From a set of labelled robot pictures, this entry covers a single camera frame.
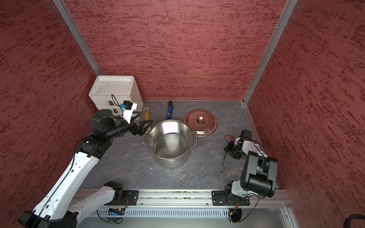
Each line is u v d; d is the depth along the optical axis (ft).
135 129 1.92
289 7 2.34
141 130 1.95
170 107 3.72
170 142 3.11
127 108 1.80
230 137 3.19
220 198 2.39
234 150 2.56
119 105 1.75
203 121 3.48
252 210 2.30
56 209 1.22
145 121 1.95
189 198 2.49
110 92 3.04
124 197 2.38
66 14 2.39
